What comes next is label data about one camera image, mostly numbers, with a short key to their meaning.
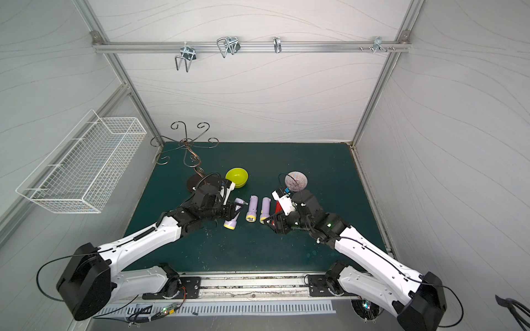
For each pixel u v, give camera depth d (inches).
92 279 15.6
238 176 40.5
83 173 27.1
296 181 41.1
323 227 21.4
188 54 30.8
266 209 35.7
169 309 27.1
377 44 30.1
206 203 25.1
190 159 33.4
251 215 34.9
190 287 28.9
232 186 29.5
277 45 30.8
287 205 26.0
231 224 30.5
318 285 29.2
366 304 28.4
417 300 15.2
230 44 30.2
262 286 29.5
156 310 27.6
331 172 43.7
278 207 36.5
